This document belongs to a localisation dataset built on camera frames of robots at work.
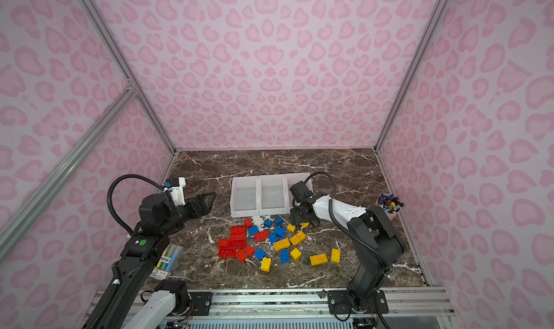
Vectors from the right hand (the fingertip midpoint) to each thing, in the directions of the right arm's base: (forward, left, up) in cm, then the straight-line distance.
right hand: (302, 216), depth 93 cm
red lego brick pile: (-13, +27, 0) cm, 30 cm away
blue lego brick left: (-16, +17, -1) cm, 23 cm away
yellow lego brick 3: (-9, +2, -1) cm, 10 cm away
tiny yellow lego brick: (-5, +5, -1) cm, 7 cm away
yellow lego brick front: (-20, +14, +1) cm, 25 cm away
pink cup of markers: (0, -34, +10) cm, 35 cm away
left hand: (-3, +33, +22) cm, 40 cm away
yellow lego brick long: (-17, -6, -1) cm, 18 cm away
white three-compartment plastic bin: (+11, +17, -1) cm, 20 cm away
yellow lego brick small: (-16, +3, +1) cm, 17 cm away
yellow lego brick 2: (-12, +9, -1) cm, 15 cm away
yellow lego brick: (-16, -12, 0) cm, 20 cm away
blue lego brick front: (-17, +7, +1) cm, 19 cm away
